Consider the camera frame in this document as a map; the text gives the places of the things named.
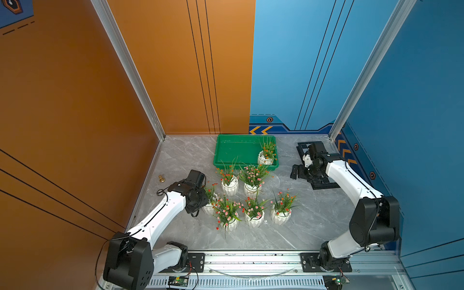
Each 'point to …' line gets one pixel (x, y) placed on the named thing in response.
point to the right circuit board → (335, 282)
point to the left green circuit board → (178, 281)
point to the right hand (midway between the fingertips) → (299, 177)
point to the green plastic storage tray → (235, 150)
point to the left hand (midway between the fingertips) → (205, 199)
